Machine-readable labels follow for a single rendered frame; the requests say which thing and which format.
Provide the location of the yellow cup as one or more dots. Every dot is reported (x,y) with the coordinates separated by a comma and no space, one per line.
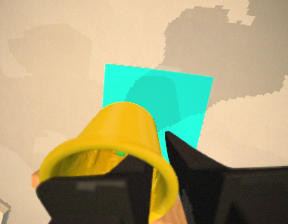
(123,127)

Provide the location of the orange flat bar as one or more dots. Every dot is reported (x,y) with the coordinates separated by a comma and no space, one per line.
(174,216)

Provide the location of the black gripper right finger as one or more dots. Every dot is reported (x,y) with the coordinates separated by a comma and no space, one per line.
(206,187)

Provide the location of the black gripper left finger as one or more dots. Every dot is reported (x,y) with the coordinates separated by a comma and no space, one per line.
(124,191)

